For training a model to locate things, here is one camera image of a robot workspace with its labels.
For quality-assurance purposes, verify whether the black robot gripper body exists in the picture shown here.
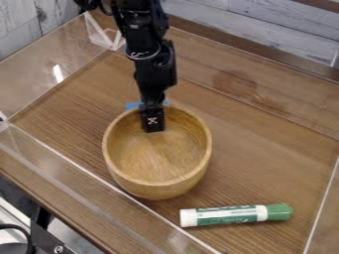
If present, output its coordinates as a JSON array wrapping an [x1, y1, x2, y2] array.
[[133, 40, 177, 108]]

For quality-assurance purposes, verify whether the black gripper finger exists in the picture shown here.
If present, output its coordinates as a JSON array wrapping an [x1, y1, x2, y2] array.
[[138, 105, 165, 133]]

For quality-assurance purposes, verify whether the blue block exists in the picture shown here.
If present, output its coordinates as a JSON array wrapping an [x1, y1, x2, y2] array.
[[124, 99, 169, 110]]

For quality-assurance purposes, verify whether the brown wooden bowl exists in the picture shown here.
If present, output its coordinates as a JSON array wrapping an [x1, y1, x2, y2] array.
[[101, 106, 212, 200]]

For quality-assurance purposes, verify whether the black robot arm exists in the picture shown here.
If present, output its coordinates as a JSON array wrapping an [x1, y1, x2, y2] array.
[[74, 0, 177, 133]]

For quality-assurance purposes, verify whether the green and white glue stick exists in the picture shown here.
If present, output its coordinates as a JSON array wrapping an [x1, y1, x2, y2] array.
[[179, 203, 293, 227]]

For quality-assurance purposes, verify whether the clear acrylic corner bracket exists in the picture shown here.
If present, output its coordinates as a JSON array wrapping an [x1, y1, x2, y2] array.
[[84, 12, 125, 52]]

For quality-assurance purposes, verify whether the clear acrylic tray wall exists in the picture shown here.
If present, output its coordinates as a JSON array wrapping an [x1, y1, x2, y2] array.
[[0, 122, 221, 254]]

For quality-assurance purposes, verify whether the black metal table frame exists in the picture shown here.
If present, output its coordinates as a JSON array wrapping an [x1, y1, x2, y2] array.
[[0, 177, 76, 254]]

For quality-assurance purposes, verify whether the black cable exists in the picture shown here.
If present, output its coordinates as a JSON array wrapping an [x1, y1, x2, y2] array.
[[0, 223, 32, 254]]

